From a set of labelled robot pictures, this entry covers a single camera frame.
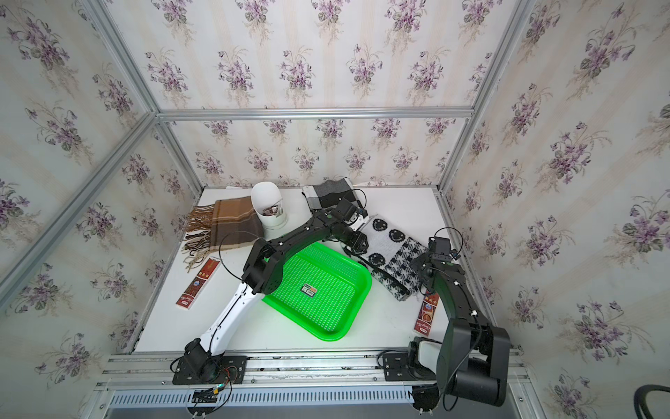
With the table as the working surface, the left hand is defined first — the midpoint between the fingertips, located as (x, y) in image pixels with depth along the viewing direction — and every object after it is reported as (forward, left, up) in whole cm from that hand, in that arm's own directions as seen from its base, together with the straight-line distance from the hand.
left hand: (364, 243), depth 99 cm
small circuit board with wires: (-47, +47, -5) cm, 67 cm away
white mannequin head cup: (+14, +38, +9) cm, 42 cm away
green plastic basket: (-17, +16, -1) cm, 23 cm away
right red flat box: (-26, -19, -1) cm, 32 cm away
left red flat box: (-14, +59, -2) cm, 61 cm away
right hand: (-13, -19, +4) cm, 24 cm away
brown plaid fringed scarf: (+9, +56, 0) cm, 57 cm away
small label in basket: (-18, +20, -1) cm, 27 cm away
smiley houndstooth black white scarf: (-7, -9, +3) cm, 12 cm away
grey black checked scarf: (+28, +15, 0) cm, 32 cm away
